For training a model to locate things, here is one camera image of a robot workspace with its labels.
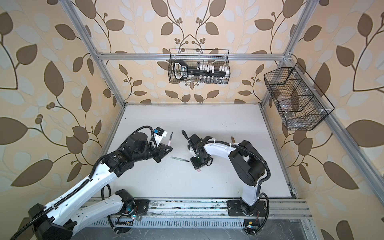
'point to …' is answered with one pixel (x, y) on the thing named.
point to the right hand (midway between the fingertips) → (197, 167)
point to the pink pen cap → (198, 170)
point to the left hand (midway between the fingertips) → (172, 147)
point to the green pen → (179, 159)
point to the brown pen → (233, 140)
